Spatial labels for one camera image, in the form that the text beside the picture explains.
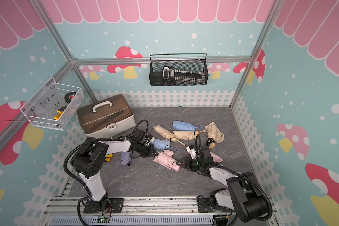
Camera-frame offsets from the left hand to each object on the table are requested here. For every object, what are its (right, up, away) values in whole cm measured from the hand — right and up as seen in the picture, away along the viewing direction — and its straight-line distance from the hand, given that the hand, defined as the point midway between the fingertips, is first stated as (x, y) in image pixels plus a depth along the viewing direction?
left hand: (157, 156), depth 91 cm
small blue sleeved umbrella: (+17, +20, +11) cm, 28 cm away
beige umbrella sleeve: (+39, +15, +9) cm, 43 cm away
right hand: (+14, -3, -7) cm, 16 cm away
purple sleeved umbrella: (-19, -1, -5) cm, 20 cm away
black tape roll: (-49, +37, -12) cm, 63 cm away
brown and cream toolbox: (-32, +25, +2) cm, 41 cm away
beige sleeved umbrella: (+20, +13, +8) cm, 25 cm away
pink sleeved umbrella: (+5, 0, -4) cm, 7 cm away
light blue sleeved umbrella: (+2, +8, +1) cm, 8 cm away
